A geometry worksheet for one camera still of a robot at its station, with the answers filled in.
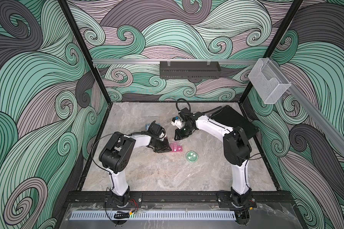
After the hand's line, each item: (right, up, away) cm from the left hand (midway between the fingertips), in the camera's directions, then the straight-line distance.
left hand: (171, 148), depth 91 cm
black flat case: (+46, +20, +15) cm, 52 cm away
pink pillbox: (+3, 0, +2) cm, 3 cm away
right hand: (+2, +6, -1) cm, 7 cm away
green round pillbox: (+13, -4, -3) cm, 14 cm away
